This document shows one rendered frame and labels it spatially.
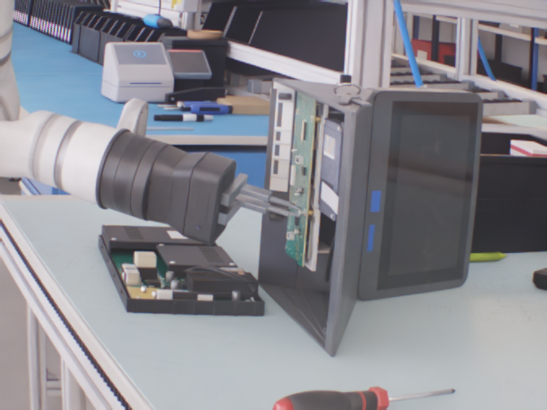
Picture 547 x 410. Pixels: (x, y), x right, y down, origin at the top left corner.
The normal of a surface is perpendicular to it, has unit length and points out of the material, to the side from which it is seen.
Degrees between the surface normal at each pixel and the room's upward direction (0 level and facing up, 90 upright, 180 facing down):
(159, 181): 107
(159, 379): 0
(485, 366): 0
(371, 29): 90
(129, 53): 29
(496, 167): 90
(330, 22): 90
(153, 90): 90
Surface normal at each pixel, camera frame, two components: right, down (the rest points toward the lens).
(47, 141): -0.16, -0.21
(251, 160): 0.35, 0.20
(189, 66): 0.25, -0.72
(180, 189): -0.38, 0.39
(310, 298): 0.07, -0.98
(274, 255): -0.29, 0.16
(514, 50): -0.93, 0.00
